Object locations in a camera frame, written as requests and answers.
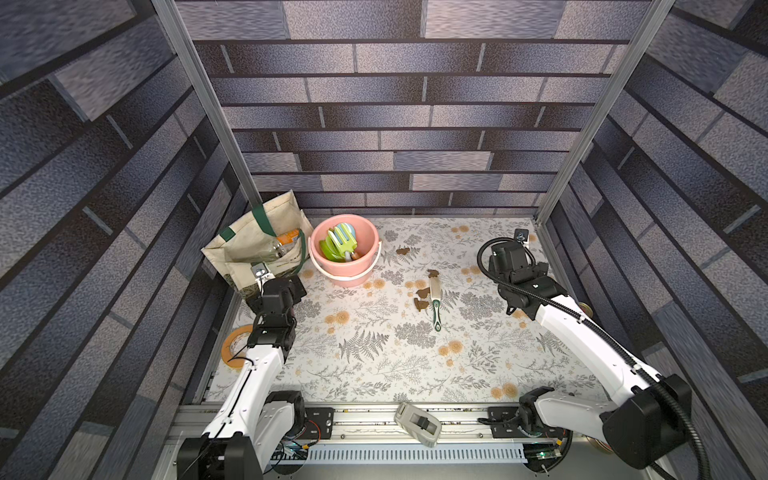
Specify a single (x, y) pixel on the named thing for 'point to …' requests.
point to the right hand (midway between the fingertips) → (517, 261)
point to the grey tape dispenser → (422, 426)
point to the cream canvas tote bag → (278, 233)
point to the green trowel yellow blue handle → (334, 246)
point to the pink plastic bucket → (351, 273)
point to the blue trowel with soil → (344, 231)
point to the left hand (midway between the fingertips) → (278, 279)
